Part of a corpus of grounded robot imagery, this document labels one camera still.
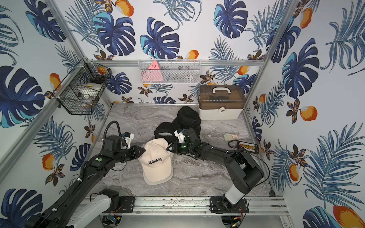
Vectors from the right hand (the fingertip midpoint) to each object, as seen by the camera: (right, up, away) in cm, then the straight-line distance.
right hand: (167, 148), depth 84 cm
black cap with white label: (-3, +10, +17) cm, 20 cm away
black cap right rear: (+13, +19, +20) cm, 30 cm away
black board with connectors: (+54, -1, +11) cm, 55 cm away
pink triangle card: (-10, +46, +6) cm, 47 cm away
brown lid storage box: (+36, +30, +18) cm, 51 cm away
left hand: (-12, +1, -7) cm, 14 cm away
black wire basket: (-51, +33, -1) cm, 61 cm away
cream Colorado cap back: (-5, -6, -5) cm, 10 cm away
